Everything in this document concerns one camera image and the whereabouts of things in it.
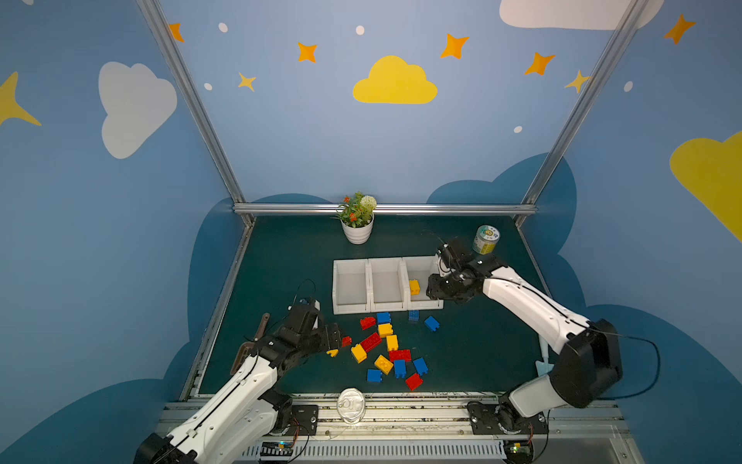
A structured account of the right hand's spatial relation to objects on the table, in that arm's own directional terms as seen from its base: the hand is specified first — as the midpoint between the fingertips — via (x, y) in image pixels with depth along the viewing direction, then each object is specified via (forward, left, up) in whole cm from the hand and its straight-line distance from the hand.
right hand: (436, 288), depth 85 cm
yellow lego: (-9, +15, -11) cm, 21 cm away
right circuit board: (-37, -21, -17) cm, 46 cm away
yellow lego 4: (-18, +15, -13) cm, 27 cm away
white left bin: (+7, +27, -13) cm, 31 cm away
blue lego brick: (-5, 0, -13) cm, 14 cm away
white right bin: (+9, +5, -5) cm, 12 cm away
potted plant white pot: (+28, +26, +1) cm, 38 cm away
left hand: (-13, +31, -7) cm, 34 cm away
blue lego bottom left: (-22, +18, -13) cm, 31 cm away
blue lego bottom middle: (-20, +10, -11) cm, 25 cm away
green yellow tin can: (+27, -22, -7) cm, 36 cm away
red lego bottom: (-23, +6, -12) cm, 27 cm away
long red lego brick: (-13, +19, -12) cm, 26 cm away
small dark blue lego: (-3, +5, -13) cm, 14 cm away
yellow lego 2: (-13, +12, -11) cm, 21 cm away
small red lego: (-13, +26, -11) cm, 31 cm away
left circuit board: (-41, +42, -16) cm, 61 cm away
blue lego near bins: (-5, +16, -11) cm, 20 cm away
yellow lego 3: (-16, +22, -11) cm, 30 cm away
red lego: (-6, +20, -12) cm, 24 cm away
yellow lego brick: (+7, +5, -11) cm, 14 cm away
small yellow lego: (-17, +30, -12) cm, 36 cm away
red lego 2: (-16, +10, -12) cm, 22 cm away
